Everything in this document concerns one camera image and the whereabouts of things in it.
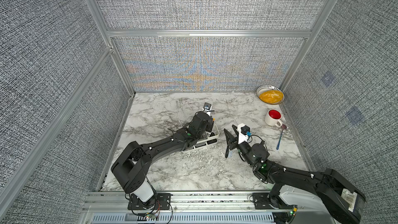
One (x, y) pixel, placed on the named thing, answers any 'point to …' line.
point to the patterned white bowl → (266, 87)
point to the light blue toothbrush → (230, 153)
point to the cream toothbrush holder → (211, 138)
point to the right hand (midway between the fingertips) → (229, 124)
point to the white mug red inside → (273, 117)
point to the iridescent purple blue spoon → (283, 126)
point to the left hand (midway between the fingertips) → (212, 115)
